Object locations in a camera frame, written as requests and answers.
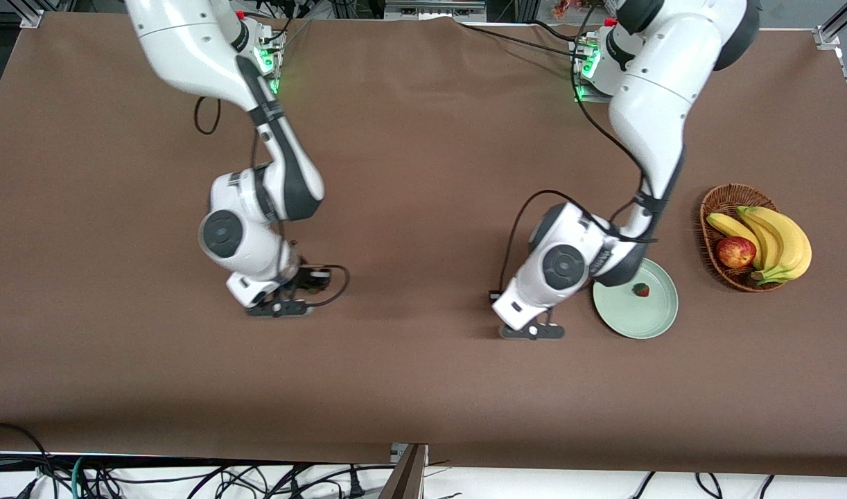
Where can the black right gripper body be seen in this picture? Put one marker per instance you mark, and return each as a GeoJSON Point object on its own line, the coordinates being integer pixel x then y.
{"type": "Point", "coordinates": [300, 279]}

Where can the red green strawberry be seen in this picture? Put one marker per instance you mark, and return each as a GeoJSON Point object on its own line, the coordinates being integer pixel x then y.
{"type": "Point", "coordinates": [642, 290]}

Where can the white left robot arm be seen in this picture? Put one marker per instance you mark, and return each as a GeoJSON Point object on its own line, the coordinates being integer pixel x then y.
{"type": "Point", "coordinates": [666, 83]}

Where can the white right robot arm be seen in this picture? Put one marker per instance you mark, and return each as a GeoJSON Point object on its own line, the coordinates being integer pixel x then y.
{"type": "Point", "coordinates": [188, 41]}

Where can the pale green round plate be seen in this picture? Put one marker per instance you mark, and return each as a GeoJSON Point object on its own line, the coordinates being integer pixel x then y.
{"type": "Point", "coordinates": [638, 315]}

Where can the brown table cover sheet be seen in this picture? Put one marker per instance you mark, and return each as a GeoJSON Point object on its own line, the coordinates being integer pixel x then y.
{"type": "Point", "coordinates": [423, 208]}

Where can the red apple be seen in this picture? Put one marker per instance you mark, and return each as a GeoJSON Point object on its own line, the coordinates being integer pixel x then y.
{"type": "Point", "coordinates": [735, 253]}

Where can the yellow banana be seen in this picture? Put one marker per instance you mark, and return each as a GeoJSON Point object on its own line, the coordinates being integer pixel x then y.
{"type": "Point", "coordinates": [770, 239]}
{"type": "Point", "coordinates": [732, 229]}
{"type": "Point", "coordinates": [799, 249]}

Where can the brown wicker basket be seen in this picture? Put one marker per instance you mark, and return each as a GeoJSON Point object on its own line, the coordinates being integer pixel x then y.
{"type": "Point", "coordinates": [725, 201]}

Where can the grey power strip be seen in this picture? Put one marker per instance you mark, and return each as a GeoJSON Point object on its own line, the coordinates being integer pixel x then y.
{"type": "Point", "coordinates": [430, 10]}

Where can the orange red background object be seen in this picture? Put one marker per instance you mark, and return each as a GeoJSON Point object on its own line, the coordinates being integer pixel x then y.
{"type": "Point", "coordinates": [565, 8]}

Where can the aluminium frame post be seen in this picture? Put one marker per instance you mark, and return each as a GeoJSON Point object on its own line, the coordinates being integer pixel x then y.
{"type": "Point", "coordinates": [409, 471]}

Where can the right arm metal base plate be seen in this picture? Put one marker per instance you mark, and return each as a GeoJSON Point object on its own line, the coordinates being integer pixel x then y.
{"type": "Point", "coordinates": [276, 82]}

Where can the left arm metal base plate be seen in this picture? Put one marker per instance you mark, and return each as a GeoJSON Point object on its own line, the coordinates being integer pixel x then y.
{"type": "Point", "coordinates": [583, 97]}

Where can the aluminium corner bracket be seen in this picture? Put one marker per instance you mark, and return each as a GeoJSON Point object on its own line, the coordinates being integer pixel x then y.
{"type": "Point", "coordinates": [32, 19]}

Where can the aluminium frame profile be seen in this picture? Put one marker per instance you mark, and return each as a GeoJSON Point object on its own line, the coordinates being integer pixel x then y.
{"type": "Point", "coordinates": [843, 21]}

